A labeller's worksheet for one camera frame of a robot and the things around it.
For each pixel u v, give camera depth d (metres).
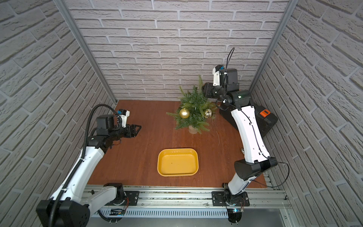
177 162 0.88
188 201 0.74
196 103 0.77
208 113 0.76
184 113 0.73
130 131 0.67
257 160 0.42
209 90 0.60
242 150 0.90
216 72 0.59
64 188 0.39
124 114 0.67
